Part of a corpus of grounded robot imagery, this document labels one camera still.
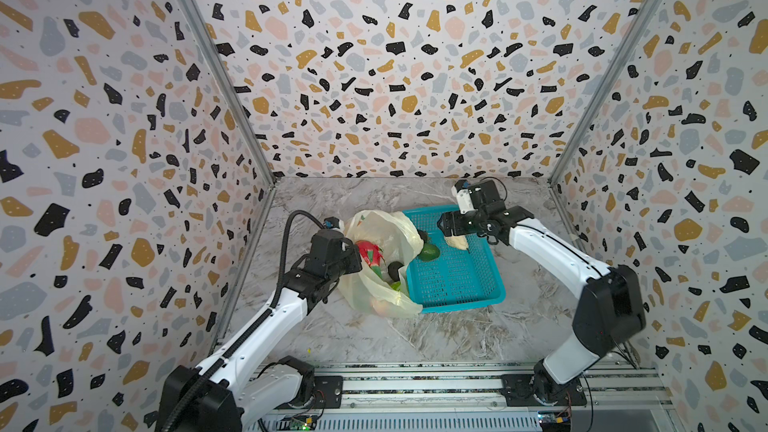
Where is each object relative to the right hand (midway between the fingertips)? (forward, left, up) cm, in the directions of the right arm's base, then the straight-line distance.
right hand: (445, 215), depth 86 cm
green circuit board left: (-48, +36, -18) cm, 63 cm away
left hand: (-10, +24, -1) cm, 26 cm away
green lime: (-4, +4, -14) cm, 16 cm away
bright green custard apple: (-16, +14, -12) cm, 25 cm away
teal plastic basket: (-10, -5, -19) cm, 23 cm away
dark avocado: (-9, +15, -15) cm, 23 cm away
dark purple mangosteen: (+4, +5, -16) cm, 18 cm away
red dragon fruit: (-7, +21, -11) cm, 25 cm away
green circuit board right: (-47, -25, -20) cm, 57 cm away
